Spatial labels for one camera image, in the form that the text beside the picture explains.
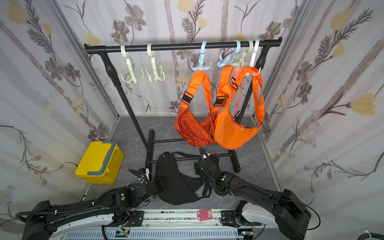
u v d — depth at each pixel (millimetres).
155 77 555
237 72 604
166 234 702
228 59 572
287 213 408
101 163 792
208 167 596
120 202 549
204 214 750
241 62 591
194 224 732
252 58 547
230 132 770
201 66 579
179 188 858
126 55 468
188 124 800
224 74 595
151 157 936
